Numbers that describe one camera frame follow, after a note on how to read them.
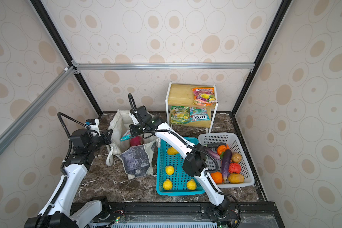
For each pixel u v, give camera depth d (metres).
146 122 0.62
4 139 0.53
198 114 0.94
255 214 0.73
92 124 0.66
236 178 0.79
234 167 0.82
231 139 0.96
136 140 0.92
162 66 0.91
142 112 0.64
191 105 0.79
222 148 0.92
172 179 0.85
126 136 0.82
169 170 0.83
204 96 0.78
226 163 0.83
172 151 0.92
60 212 0.40
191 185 0.78
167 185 0.79
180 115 0.92
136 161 0.76
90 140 0.63
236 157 0.82
